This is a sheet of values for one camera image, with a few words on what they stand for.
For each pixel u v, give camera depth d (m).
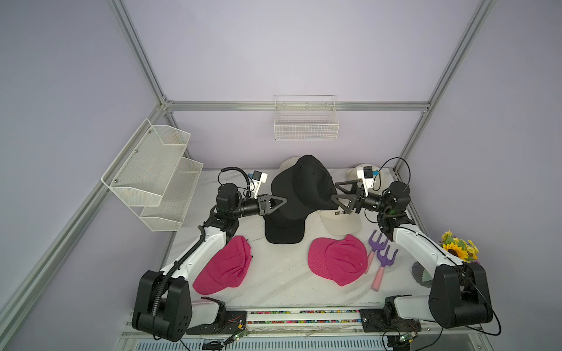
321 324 0.75
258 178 0.69
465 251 0.64
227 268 0.83
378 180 0.66
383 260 0.88
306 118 0.96
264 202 0.66
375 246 0.92
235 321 0.73
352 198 0.66
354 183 0.74
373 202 0.68
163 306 0.40
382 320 0.73
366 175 0.66
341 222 0.98
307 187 0.70
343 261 0.84
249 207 0.66
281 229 0.97
